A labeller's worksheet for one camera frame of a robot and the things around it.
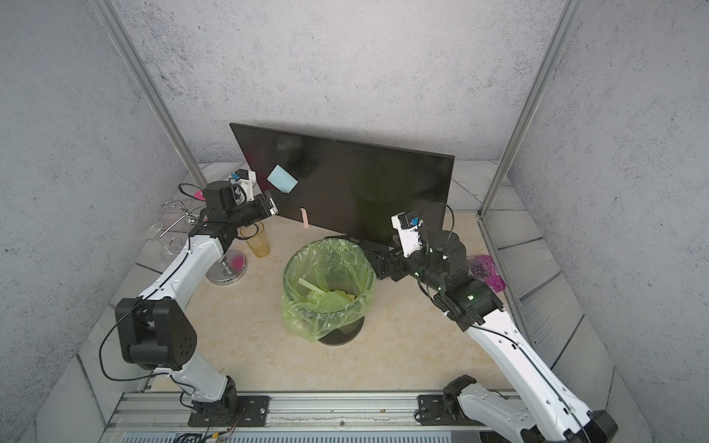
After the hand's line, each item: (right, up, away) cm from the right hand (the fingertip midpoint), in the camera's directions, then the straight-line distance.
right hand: (382, 244), depth 66 cm
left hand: (-27, +13, +16) cm, 34 cm away
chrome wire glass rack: (-70, +9, +30) cm, 77 cm away
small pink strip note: (-24, +8, +25) cm, 36 cm away
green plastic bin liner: (-16, -13, +23) cm, 31 cm away
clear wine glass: (-64, +4, +13) cm, 65 cm away
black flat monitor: (-9, +18, +29) cm, 35 cm away
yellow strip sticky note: (-18, -11, +6) cm, 22 cm away
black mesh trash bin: (-9, -27, +17) cm, 33 cm away
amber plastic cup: (-33, +1, +9) cm, 34 cm away
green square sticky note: (-11, -14, +1) cm, 18 cm away
